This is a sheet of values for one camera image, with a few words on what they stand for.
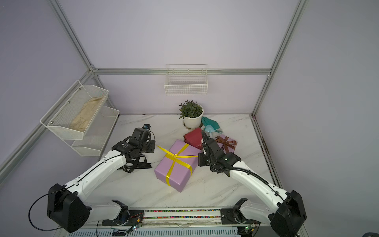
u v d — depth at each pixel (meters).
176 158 0.80
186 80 0.96
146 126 0.73
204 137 1.08
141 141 0.63
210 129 1.10
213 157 0.58
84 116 0.79
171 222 0.73
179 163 0.79
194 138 1.04
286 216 0.38
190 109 0.99
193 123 1.06
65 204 0.39
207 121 1.15
